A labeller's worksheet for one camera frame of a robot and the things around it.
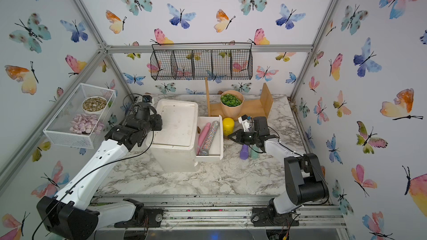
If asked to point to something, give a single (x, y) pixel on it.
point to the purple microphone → (244, 153)
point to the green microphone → (254, 155)
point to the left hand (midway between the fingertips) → (157, 115)
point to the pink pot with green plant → (232, 102)
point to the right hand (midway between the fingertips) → (231, 135)
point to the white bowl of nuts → (93, 104)
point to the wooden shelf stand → (251, 108)
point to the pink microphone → (202, 137)
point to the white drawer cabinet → (174, 148)
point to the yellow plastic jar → (228, 126)
